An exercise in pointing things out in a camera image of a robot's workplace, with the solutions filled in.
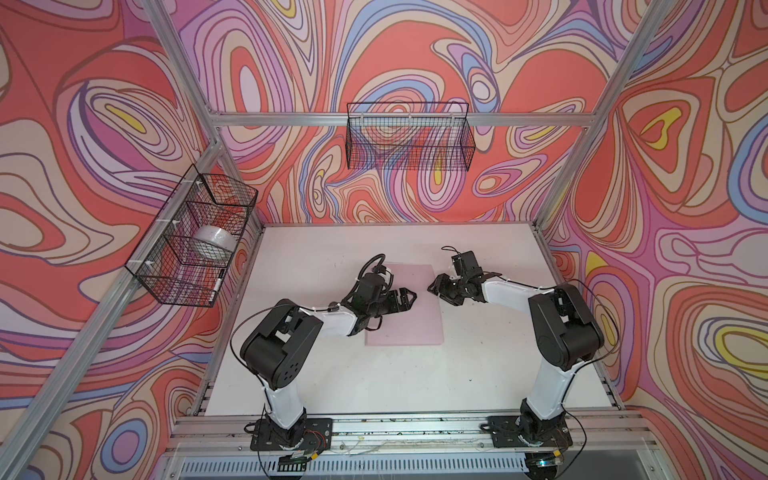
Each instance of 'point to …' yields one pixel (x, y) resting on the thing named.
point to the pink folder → (420, 324)
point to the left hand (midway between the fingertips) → (410, 296)
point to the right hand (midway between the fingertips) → (435, 295)
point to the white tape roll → (214, 243)
